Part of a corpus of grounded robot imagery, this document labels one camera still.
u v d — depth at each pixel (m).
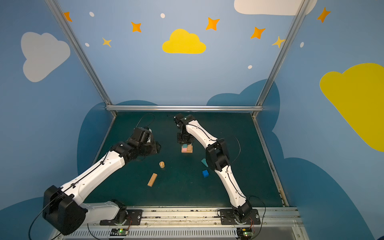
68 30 0.76
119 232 0.70
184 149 0.98
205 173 0.88
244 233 0.71
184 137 0.82
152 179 0.86
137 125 1.26
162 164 0.91
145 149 0.66
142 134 0.61
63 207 0.39
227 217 0.75
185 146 0.98
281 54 0.86
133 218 0.74
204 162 0.95
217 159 0.62
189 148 0.98
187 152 0.98
